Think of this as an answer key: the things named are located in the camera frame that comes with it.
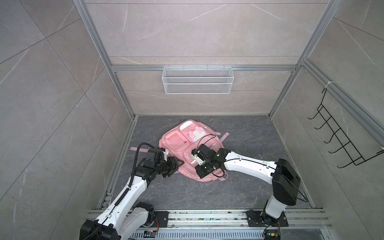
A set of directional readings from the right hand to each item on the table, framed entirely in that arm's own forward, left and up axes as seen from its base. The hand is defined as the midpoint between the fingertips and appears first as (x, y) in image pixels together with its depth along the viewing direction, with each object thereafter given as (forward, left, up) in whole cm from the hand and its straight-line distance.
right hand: (197, 171), depth 82 cm
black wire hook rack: (-4, -65, +23) cm, 70 cm away
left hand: (+3, +9, +7) cm, 11 cm away
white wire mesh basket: (+56, -2, +22) cm, 60 cm away
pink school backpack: (+19, +10, +4) cm, 22 cm away
